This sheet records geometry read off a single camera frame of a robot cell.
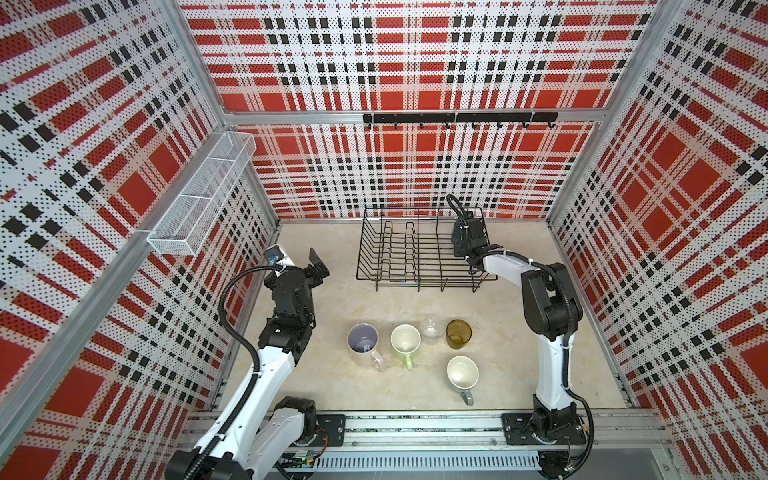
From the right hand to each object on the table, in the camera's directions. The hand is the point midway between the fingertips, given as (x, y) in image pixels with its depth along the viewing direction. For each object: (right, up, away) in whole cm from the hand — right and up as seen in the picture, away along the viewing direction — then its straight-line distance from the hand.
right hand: (466, 240), depth 104 cm
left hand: (-50, -6, -28) cm, 57 cm away
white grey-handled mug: (-6, -38, -22) cm, 44 cm away
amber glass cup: (-6, -29, -15) cm, 33 cm away
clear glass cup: (-14, -28, -14) cm, 34 cm away
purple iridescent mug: (-35, -30, -18) cm, 49 cm away
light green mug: (-22, -30, -17) cm, 41 cm away
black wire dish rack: (-22, -3, +1) cm, 22 cm away
